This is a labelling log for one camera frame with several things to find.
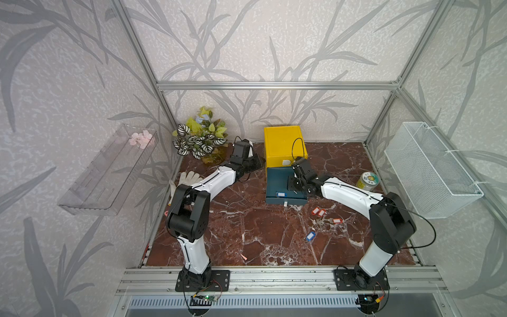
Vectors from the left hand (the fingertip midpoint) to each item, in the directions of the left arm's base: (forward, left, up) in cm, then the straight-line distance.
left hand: (265, 160), depth 92 cm
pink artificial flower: (-3, +50, +16) cm, 52 cm away
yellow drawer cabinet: (+3, -8, +7) cm, 11 cm away
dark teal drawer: (-13, -6, -9) cm, 16 cm away
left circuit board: (-53, +23, -18) cm, 61 cm away
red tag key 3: (-20, -27, -15) cm, 36 cm away
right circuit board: (-54, -38, -16) cm, 68 cm away
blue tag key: (-13, -8, -9) cm, 18 cm away
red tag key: (-24, -33, -15) cm, 43 cm away
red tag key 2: (-19, -24, -15) cm, 34 cm away
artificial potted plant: (+4, +28, +10) cm, 30 cm away
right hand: (-8, -11, -6) cm, 15 cm away
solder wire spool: (-7, -49, -7) cm, 50 cm away
